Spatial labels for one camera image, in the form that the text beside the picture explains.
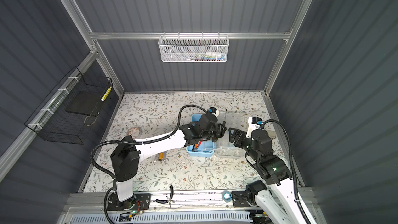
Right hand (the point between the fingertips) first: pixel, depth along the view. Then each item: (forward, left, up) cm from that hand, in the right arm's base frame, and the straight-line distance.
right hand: (236, 132), depth 71 cm
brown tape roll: (+14, +61, -23) cm, 66 cm away
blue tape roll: (-21, +6, -24) cm, 32 cm away
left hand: (+6, +3, -6) cm, 9 cm away
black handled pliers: (-24, +33, -24) cm, 47 cm away
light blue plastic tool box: (-1, +15, -15) cm, 22 cm away
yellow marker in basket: (+19, +67, +6) cm, 70 cm away
